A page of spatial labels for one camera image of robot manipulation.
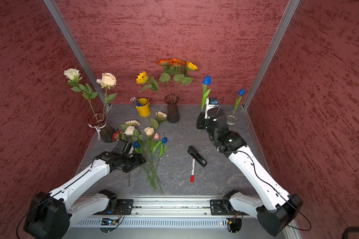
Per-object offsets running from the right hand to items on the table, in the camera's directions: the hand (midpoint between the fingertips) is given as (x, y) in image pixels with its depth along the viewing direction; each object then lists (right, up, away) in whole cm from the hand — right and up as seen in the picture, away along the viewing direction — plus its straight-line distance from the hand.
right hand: (199, 117), depth 72 cm
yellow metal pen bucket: (-38, +5, +39) cm, 55 cm away
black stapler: (-2, -22, +19) cm, 29 cm away
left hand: (-32, -28, +11) cm, 44 cm away
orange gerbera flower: (-19, +25, +20) cm, 38 cm away
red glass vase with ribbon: (-60, -2, +17) cm, 63 cm away
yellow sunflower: (-6, +24, +20) cm, 32 cm away
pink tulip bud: (-27, -13, +28) cm, 41 cm away
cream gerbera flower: (-25, 0, +35) cm, 43 cm away
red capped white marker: (-3, -34, +13) cm, 37 cm away
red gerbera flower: (-52, -13, +23) cm, 59 cm away
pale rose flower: (-44, -9, +26) cm, 52 cm away
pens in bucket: (-43, +12, +30) cm, 54 cm away
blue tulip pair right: (-22, -20, +23) cm, 38 cm away
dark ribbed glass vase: (-15, +1, +30) cm, 34 cm away
